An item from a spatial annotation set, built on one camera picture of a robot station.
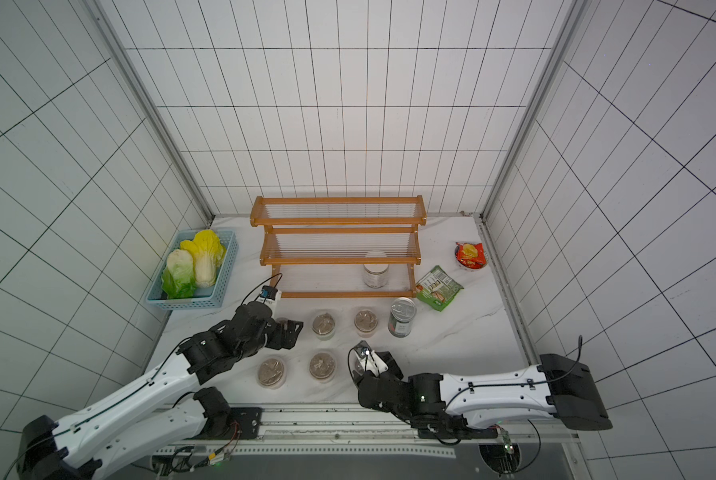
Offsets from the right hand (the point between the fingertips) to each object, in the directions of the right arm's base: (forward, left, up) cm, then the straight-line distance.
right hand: (357, 371), depth 77 cm
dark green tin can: (+15, -12, +6) cm, 19 cm away
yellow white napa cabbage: (+35, +54, +3) cm, 65 cm away
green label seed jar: (+11, +11, +1) cm, 16 cm away
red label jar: (+14, -1, 0) cm, 14 cm away
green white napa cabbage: (+22, +57, +6) cm, 61 cm away
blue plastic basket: (+18, +65, +1) cm, 68 cm away
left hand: (+8, +22, +5) cm, 24 cm away
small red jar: (0, +9, +1) cm, 9 cm away
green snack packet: (+29, -24, -5) cm, 38 cm away
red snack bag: (+40, -36, 0) cm, 54 cm away
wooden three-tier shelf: (+45, +10, -4) cm, 47 cm away
